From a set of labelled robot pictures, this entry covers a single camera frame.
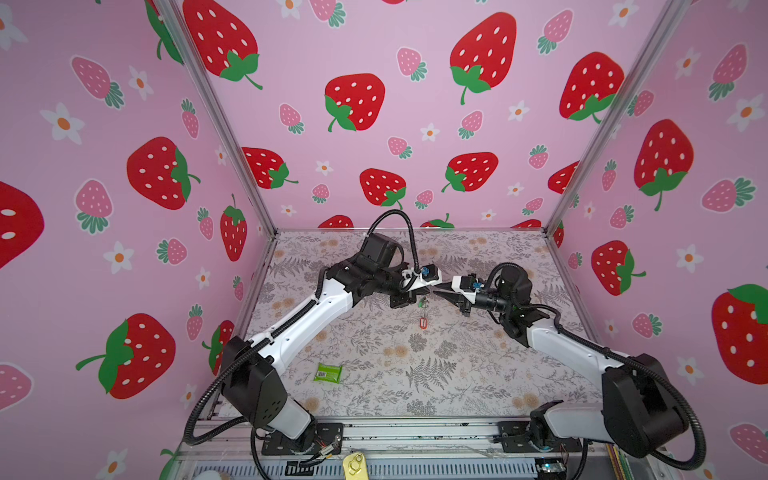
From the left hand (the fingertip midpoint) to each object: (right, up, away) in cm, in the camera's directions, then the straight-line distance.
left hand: (426, 285), depth 75 cm
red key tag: (+2, -15, +18) cm, 23 cm away
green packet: (-27, -26, +9) cm, 39 cm away
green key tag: (-1, -5, +3) cm, 6 cm away
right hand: (+3, 0, +1) cm, 3 cm away
